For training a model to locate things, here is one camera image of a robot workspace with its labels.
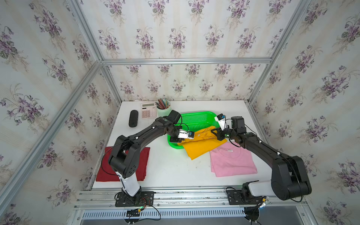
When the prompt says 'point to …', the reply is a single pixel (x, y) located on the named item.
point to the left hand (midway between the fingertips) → (184, 137)
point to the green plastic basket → (192, 121)
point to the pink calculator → (148, 110)
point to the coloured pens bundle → (163, 103)
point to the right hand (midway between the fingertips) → (214, 130)
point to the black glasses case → (133, 119)
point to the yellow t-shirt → (204, 140)
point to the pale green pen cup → (164, 112)
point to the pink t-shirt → (231, 160)
